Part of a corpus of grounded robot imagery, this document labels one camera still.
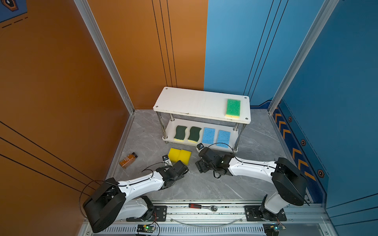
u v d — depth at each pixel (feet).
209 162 2.12
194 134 3.16
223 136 3.10
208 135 3.14
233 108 2.34
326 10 2.32
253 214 2.38
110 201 1.35
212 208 2.42
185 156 3.01
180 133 3.17
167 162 2.54
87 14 2.34
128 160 2.92
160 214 2.41
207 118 2.34
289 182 1.45
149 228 2.31
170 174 2.15
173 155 3.09
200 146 2.48
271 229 2.30
